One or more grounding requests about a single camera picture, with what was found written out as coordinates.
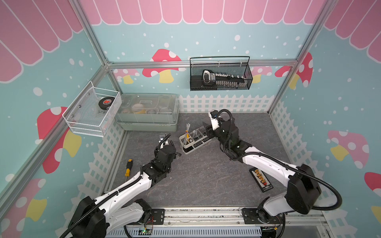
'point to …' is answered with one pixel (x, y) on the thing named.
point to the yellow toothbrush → (187, 136)
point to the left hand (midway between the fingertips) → (167, 146)
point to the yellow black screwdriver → (129, 165)
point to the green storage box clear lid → (149, 112)
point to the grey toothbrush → (194, 132)
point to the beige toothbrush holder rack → (190, 141)
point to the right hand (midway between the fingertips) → (207, 120)
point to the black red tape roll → (105, 102)
